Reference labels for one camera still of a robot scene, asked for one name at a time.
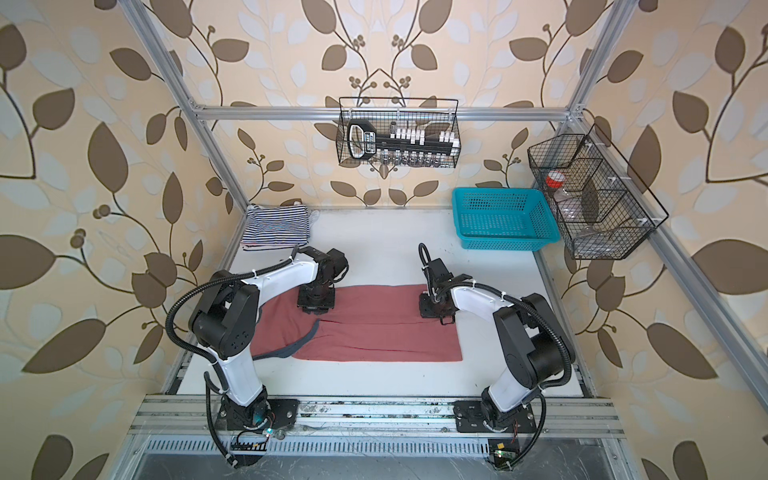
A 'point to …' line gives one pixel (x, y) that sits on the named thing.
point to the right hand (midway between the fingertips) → (428, 313)
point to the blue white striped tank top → (275, 226)
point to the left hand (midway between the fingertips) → (322, 309)
